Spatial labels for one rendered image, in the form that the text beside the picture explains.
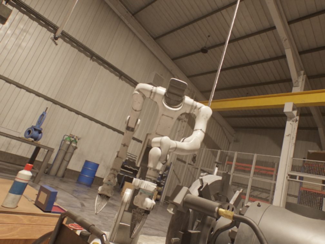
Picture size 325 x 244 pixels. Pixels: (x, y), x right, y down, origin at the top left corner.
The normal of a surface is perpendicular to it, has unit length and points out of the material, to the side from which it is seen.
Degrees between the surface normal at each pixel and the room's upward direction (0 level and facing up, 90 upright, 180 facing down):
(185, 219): 82
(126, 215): 140
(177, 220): 84
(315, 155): 90
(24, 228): 90
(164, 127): 121
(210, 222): 68
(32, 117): 90
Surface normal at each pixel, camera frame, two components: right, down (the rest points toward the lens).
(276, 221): -0.21, -0.92
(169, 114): 0.00, 0.28
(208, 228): -0.50, -0.58
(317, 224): -0.04, -0.99
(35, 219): 0.76, 0.06
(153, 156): -0.53, -0.25
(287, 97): -0.66, -0.39
